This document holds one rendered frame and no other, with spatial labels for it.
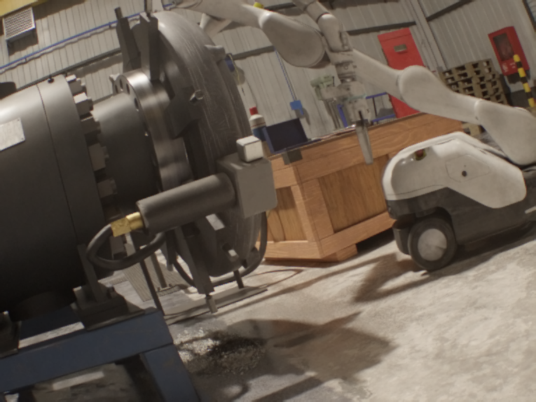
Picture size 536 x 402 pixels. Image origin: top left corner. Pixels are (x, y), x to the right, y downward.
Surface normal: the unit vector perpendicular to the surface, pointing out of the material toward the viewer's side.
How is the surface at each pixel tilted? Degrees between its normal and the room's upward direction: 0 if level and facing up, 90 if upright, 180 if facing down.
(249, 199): 112
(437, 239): 90
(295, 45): 90
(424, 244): 90
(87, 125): 79
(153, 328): 90
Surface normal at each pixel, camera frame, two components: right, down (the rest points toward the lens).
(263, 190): 0.44, 0.31
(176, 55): -0.32, -0.22
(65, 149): 0.30, -0.19
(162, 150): 0.40, 0.09
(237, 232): 0.48, 0.61
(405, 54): -0.22, 0.15
